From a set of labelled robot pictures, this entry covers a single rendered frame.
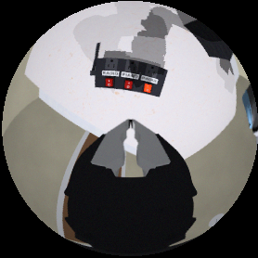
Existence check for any black power strip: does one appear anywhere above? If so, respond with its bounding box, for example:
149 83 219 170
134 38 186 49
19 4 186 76
90 43 168 97

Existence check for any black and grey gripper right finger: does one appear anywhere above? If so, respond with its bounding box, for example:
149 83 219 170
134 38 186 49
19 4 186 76
131 119 198 197

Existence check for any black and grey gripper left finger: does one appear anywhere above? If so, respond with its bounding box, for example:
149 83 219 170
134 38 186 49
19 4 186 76
64 119 131 197

